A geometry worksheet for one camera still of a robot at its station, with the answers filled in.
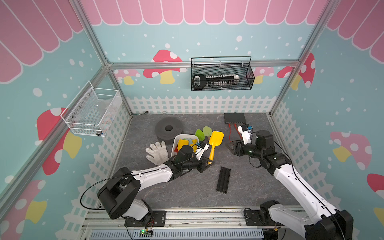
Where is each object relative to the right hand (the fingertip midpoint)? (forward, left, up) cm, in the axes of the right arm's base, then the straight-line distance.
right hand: (229, 143), depth 77 cm
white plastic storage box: (+17, +27, -16) cm, 36 cm away
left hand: (-7, +9, -10) cm, 15 cm away
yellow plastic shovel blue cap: (+1, +7, +2) cm, 7 cm away
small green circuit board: (-36, +44, -24) cm, 62 cm away
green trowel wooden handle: (+27, +9, -23) cm, 36 cm away
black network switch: (+40, -14, -24) cm, 48 cm away
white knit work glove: (+8, +42, -22) cm, 48 cm away
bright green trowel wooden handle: (+21, +15, -20) cm, 33 cm away
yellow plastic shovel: (+13, +27, -18) cm, 35 cm away
